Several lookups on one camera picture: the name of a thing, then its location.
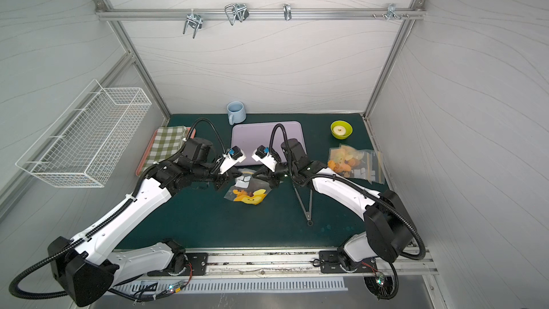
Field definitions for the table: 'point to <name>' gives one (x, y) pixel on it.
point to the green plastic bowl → (341, 129)
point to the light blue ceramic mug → (236, 111)
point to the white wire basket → (84, 141)
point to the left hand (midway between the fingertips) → (239, 173)
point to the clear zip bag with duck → (248, 188)
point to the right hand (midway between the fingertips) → (254, 173)
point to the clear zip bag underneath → (344, 159)
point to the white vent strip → (177, 285)
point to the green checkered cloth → (167, 141)
